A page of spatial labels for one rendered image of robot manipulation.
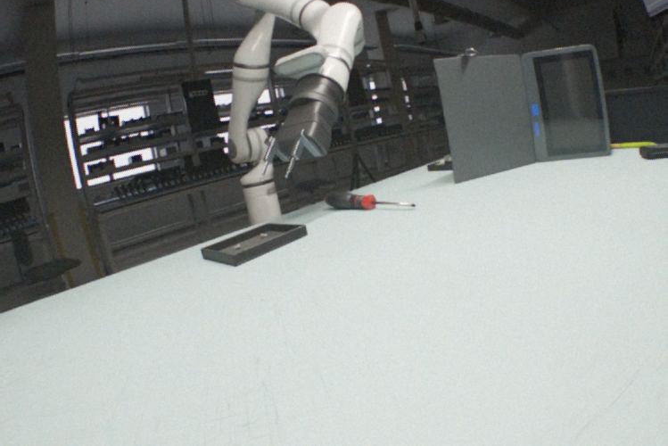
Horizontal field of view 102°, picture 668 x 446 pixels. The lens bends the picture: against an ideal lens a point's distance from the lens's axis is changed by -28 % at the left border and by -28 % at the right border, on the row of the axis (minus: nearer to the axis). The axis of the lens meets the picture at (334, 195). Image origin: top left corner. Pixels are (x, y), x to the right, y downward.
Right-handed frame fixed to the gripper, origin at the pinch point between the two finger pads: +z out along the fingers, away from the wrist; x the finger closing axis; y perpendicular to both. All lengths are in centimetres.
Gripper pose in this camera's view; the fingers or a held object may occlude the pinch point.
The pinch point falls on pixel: (273, 178)
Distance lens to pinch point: 47.5
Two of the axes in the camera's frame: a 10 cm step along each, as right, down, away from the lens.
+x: -8.3, 0.7, 5.6
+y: 5.1, 5.2, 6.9
